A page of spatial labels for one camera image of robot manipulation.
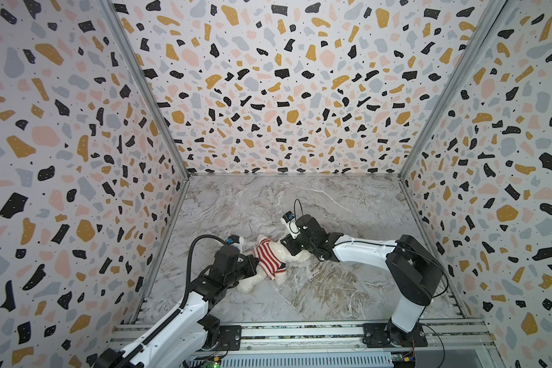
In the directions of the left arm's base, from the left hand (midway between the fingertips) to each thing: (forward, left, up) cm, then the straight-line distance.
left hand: (263, 257), depth 81 cm
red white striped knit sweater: (0, -2, -2) cm, 3 cm away
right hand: (+9, -7, 0) cm, 11 cm away
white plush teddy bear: (-7, +5, -6) cm, 10 cm away
